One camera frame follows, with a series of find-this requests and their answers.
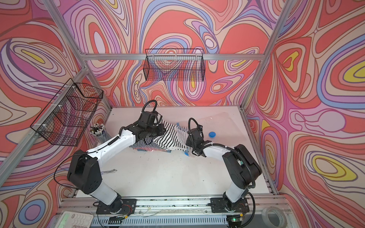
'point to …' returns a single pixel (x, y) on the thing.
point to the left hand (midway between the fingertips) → (168, 130)
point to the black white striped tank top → (174, 137)
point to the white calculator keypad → (69, 219)
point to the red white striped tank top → (151, 149)
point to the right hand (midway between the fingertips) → (191, 142)
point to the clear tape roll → (264, 217)
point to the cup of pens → (99, 130)
